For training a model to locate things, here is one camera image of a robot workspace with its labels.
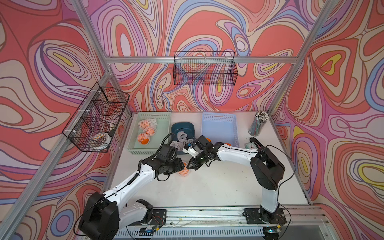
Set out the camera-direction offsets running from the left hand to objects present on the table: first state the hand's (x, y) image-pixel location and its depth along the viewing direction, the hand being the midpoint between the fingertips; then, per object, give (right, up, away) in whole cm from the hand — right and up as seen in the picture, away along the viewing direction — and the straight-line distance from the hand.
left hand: (183, 167), depth 82 cm
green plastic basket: (-16, +19, +24) cm, 35 cm away
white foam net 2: (-3, +11, +9) cm, 15 cm away
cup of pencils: (+48, +25, +14) cm, 56 cm away
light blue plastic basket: (+27, +22, +32) cm, 47 cm away
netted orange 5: (-27, +15, +14) cm, 34 cm away
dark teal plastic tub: (+2, +22, +23) cm, 32 cm away
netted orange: (0, -3, 0) cm, 3 cm away
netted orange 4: (-24, +20, +19) cm, 37 cm away
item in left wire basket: (-38, +16, -12) cm, 43 cm away
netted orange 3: (-29, +25, +22) cm, 44 cm away
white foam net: (-2, +16, +15) cm, 22 cm away
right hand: (+4, -3, +2) cm, 5 cm away
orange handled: (+17, +13, +19) cm, 29 cm away
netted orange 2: (+30, +11, +16) cm, 36 cm away
